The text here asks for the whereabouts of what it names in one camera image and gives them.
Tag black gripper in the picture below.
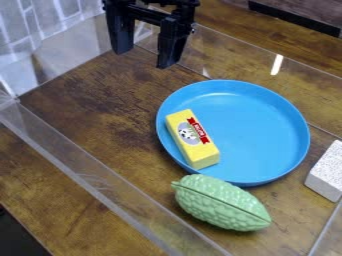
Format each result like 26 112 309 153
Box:
102 0 201 69

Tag blue round tray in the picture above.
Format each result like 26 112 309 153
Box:
155 80 310 187

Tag yellow butter brick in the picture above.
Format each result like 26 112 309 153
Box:
166 109 221 170

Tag green bitter melon toy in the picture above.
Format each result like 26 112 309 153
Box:
171 174 271 232

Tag white patterned curtain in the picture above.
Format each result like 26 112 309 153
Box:
0 0 103 69

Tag white sponge block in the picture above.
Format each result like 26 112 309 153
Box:
305 140 342 202

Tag clear acrylic enclosure wall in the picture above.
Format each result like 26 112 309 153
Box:
0 0 342 256

